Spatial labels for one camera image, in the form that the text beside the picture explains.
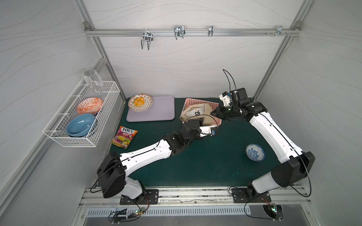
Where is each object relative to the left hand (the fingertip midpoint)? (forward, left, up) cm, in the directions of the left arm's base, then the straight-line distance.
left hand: (202, 119), depth 74 cm
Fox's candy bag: (+2, +52, -24) cm, 57 cm away
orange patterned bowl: (+2, +58, +7) cm, 59 cm away
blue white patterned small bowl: (-7, -36, -25) cm, 44 cm away
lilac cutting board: (+29, +28, -24) cm, 47 cm away
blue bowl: (-10, +57, +8) cm, 58 cm away
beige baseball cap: (+9, +2, -4) cm, 10 cm away
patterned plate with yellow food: (+33, +47, -23) cm, 62 cm away
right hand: (+4, -5, +1) cm, 6 cm away
